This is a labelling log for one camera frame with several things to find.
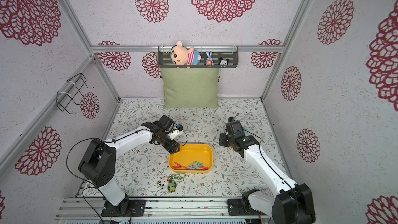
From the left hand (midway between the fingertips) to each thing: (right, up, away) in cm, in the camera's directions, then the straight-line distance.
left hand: (173, 146), depth 89 cm
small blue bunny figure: (+21, +51, +2) cm, 55 cm away
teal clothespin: (+15, -10, -2) cm, 18 cm away
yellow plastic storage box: (+9, -4, +2) cm, 11 cm away
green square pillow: (+9, +35, +11) cm, 38 cm away
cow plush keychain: (-5, -17, -8) cm, 20 cm away
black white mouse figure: (+29, +50, +3) cm, 58 cm away
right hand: (+27, +7, -6) cm, 28 cm away
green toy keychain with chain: (+1, -18, -10) cm, 21 cm away
